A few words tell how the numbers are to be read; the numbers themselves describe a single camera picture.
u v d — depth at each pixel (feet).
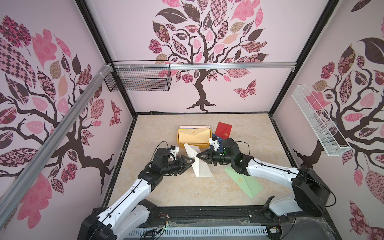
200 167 2.34
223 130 3.60
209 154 2.24
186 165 2.24
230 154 2.08
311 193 1.39
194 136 3.29
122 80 3.41
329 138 2.41
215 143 2.49
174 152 2.43
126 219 1.76
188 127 3.43
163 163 2.01
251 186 2.72
